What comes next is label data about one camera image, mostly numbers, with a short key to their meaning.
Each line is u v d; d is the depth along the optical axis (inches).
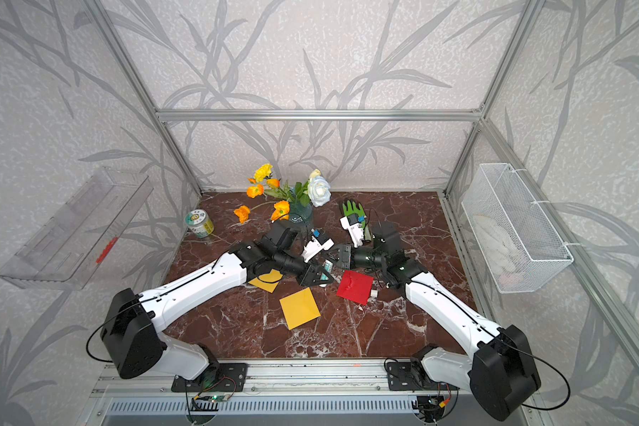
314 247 26.8
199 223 39.7
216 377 27.4
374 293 35.0
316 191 29.2
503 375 15.4
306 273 25.3
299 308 34.1
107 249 25.3
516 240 24.0
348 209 44.1
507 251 29.8
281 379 29.7
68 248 26.2
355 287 36.4
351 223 27.1
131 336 15.8
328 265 27.8
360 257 25.7
